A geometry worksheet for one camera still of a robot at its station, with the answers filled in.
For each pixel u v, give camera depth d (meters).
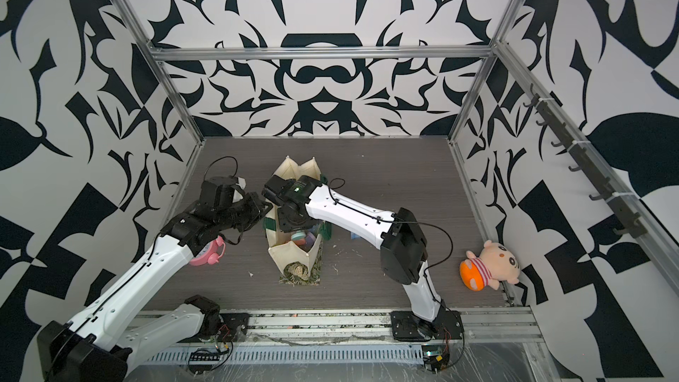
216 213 0.58
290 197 0.56
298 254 0.66
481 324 0.76
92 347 0.37
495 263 0.80
